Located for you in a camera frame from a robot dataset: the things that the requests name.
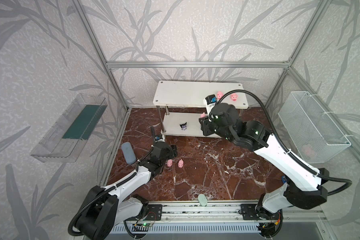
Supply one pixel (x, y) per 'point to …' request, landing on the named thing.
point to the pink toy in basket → (308, 150)
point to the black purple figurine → (183, 126)
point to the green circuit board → (143, 224)
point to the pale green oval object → (202, 200)
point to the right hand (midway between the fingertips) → (201, 115)
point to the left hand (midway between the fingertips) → (174, 143)
